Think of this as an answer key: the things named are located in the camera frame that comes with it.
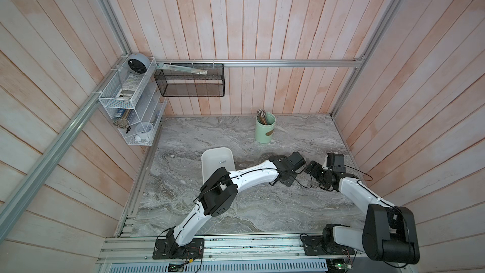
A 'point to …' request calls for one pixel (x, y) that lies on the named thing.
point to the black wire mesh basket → (172, 83)
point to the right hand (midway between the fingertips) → (311, 169)
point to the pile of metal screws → (221, 161)
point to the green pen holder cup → (264, 133)
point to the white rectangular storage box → (212, 160)
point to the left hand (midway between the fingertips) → (284, 178)
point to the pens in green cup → (261, 115)
